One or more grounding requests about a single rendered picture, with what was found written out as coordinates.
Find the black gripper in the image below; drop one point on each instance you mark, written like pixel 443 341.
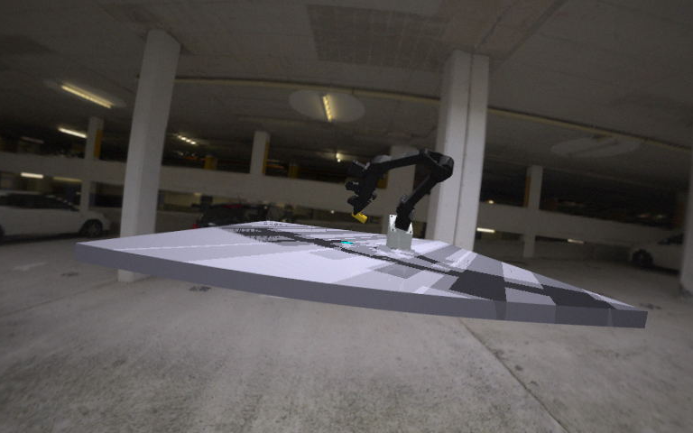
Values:
pixel 364 194

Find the yellow cylinder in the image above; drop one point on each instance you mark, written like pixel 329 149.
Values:
pixel 359 216

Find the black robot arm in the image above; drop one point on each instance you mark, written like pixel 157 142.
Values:
pixel 375 170

